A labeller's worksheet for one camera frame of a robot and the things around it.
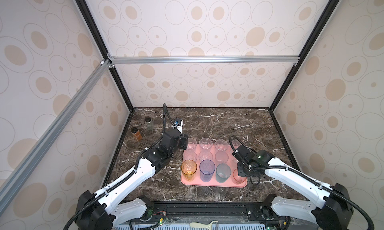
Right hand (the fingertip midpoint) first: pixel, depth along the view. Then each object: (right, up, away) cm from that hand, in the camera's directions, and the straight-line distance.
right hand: (242, 172), depth 80 cm
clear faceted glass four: (-6, +16, -8) cm, 19 cm away
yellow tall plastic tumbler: (-29, +2, +1) cm, 29 cm away
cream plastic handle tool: (-20, -21, -12) cm, 31 cm away
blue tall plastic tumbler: (-20, +3, -3) cm, 20 cm away
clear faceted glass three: (-9, +12, +14) cm, 21 cm away
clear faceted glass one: (-19, +14, +14) cm, 28 cm away
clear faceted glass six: (-19, +7, +9) cm, 23 cm away
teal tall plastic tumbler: (-9, -3, +7) cm, 12 cm away
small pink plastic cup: (-3, -3, -1) cm, 5 cm away
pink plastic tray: (-12, +6, +7) cm, 15 cm away
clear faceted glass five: (-28, +13, +14) cm, 34 cm away
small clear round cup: (-8, +10, -15) cm, 20 cm away
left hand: (-29, +22, -4) cm, 37 cm away
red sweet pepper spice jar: (-63, +19, +15) cm, 68 cm away
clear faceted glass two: (-29, +6, +11) cm, 32 cm away
